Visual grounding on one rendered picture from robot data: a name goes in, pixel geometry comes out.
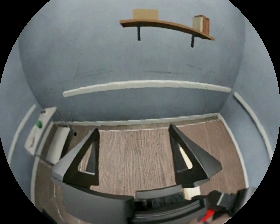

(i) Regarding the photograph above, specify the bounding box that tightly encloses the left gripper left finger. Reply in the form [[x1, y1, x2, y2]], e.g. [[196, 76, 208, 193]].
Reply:
[[51, 127, 100, 186]]

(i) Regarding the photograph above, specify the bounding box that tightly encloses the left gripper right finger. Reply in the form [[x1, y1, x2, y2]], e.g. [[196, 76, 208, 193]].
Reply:
[[168, 123, 222, 184]]

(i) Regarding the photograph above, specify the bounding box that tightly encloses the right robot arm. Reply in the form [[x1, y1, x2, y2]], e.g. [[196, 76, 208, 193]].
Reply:
[[207, 187, 257, 220]]

